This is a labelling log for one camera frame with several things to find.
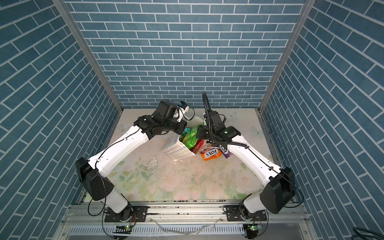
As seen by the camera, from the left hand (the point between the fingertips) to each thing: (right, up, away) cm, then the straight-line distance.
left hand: (187, 123), depth 77 cm
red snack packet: (+7, -12, +5) cm, 14 cm away
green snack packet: (+1, -8, +5) cm, 9 cm away
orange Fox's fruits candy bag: (+14, -19, +17) cm, 29 cm away
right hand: (+5, -3, +2) cm, 6 cm away
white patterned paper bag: (-5, -14, 0) cm, 15 cm away
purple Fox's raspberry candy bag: (+23, -18, +17) cm, 34 cm away
